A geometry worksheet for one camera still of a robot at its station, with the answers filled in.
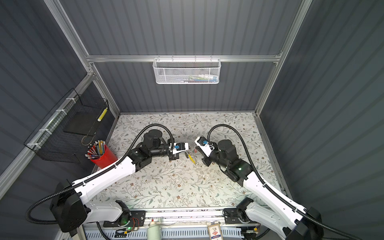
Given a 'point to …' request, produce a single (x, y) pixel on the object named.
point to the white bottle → (154, 231)
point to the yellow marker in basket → (100, 117)
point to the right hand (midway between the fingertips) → (200, 147)
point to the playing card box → (214, 230)
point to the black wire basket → (63, 136)
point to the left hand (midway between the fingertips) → (188, 144)
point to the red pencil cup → (99, 153)
